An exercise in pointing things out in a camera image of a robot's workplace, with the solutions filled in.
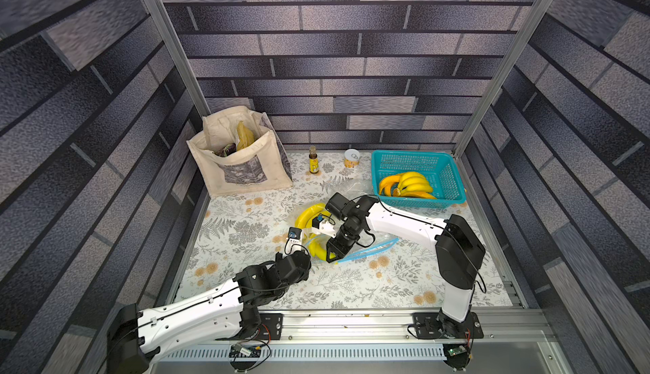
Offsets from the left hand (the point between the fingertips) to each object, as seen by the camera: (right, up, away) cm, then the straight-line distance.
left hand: (308, 254), depth 78 cm
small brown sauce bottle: (0, +31, +29) cm, 43 cm away
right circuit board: (+44, -27, -5) cm, 52 cm away
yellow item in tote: (-25, +40, +16) cm, 50 cm away
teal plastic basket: (+56, +28, +30) cm, 69 cm away
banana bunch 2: (+41, +22, +22) cm, 52 cm away
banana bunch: (+3, +3, 0) cm, 4 cm away
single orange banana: (+31, +21, +25) cm, 45 cm away
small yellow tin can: (+17, +32, +33) cm, 49 cm away
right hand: (+7, -1, +3) cm, 8 cm away
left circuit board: (-19, -26, -7) cm, 33 cm away
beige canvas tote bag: (-24, +33, +7) cm, 42 cm away
